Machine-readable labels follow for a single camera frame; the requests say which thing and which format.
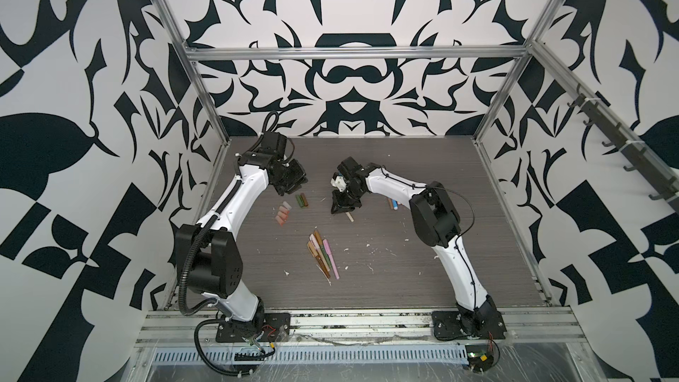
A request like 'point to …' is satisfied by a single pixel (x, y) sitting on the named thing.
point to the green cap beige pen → (349, 217)
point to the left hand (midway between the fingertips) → (303, 176)
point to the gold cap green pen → (319, 240)
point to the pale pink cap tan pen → (316, 244)
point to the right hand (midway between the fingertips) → (332, 206)
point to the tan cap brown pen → (317, 258)
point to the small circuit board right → (479, 357)
